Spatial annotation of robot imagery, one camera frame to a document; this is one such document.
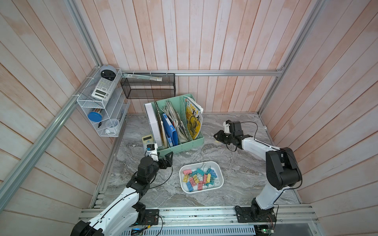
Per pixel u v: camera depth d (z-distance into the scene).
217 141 0.90
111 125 0.84
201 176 0.86
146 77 0.91
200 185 0.82
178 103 0.98
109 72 0.81
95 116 0.76
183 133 0.90
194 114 0.93
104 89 0.78
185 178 0.85
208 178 0.82
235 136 0.75
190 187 0.82
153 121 0.81
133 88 1.03
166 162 0.73
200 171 0.88
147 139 1.03
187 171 0.86
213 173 0.88
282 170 0.48
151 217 0.73
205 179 0.83
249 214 0.73
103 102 0.69
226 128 0.87
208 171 0.87
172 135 0.84
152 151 0.70
